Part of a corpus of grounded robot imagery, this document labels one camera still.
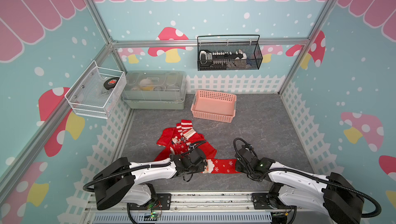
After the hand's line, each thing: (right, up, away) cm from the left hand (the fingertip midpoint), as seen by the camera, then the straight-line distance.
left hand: (202, 168), depth 84 cm
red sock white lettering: (-19, +13, +8) cm, 24 cm away
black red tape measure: (-47, +46, -5) cm, 66 cm away
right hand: (+19, +1, +2) cm, 19 cm away
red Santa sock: (+11, +1, +1) cm, 11 cm away
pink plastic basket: (+9, +35, +29) cm, 46 cm away
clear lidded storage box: (-31, +45, +18) cm, 58 cm away
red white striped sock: (-11, +20, +16) cm, 28 cm away
